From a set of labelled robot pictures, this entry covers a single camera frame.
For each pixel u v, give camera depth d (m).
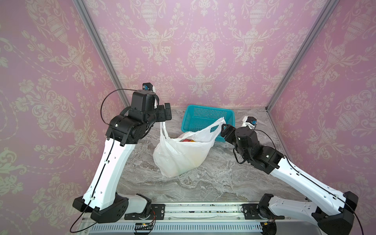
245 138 0.50
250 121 0.59
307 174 0.44
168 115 0.57
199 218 0.74
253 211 0.73
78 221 0.35
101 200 0.36
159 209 0.75
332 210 0.38
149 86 0.51
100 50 0.85
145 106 0.43
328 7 0.69
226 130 0.63
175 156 0.74
